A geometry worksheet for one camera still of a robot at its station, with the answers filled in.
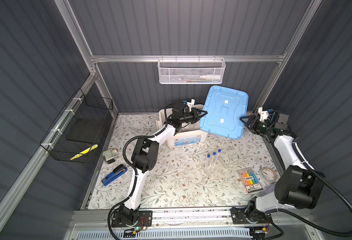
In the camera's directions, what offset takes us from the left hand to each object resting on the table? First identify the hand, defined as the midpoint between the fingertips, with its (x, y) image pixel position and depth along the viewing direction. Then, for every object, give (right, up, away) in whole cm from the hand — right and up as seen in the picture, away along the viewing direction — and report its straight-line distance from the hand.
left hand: (208, 112), depth 87 cm
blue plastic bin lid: (+11, +3, +2) cm, 11 cm away
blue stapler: (-53, -35, 0) cm, 64 cm away
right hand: (+20, -5, -4) cm, 21 cm away
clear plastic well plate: (+5, -33, +6) cm, 34 cm away
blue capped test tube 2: (+5, -22, -6) cm, 23 cm away
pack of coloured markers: (+23, -39, -2) cm, 45 cm away
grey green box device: (-59, -25, 0) cm, 64 cm away
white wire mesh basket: (-7, +38, +37) cm, 53 cm away
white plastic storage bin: (-10, -13, +5) cm, 17 cm away
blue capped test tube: (+1, -30, +4) cm, 30 cm away
